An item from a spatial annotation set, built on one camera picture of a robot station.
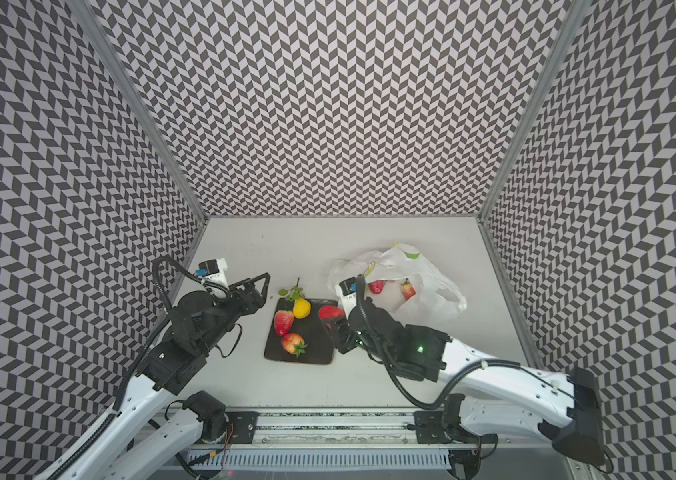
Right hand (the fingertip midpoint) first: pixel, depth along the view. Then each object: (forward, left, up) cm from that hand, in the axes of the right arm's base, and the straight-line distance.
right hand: (334, 329), depth 69 cm
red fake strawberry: (+9, +16, -15) cm, 24 cm away
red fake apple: (+2, +1, +4) cm, 5 cm away
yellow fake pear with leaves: (+13, +11, -15) cm, 23 cm away
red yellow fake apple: (+19, -22, -17) cm, 34 cm away
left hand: (+10, +17, +5) cm, 21 cm away
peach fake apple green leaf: (+3, +12, -15) cm, 19 cm away
